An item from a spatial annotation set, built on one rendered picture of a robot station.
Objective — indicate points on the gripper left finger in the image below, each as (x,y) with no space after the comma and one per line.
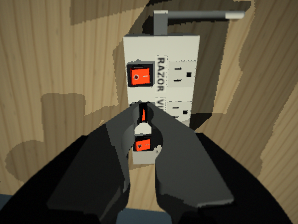
(91,176)

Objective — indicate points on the white power strip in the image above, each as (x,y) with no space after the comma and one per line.
(160,68)

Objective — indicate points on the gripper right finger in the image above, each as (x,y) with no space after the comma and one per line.
(192,173)

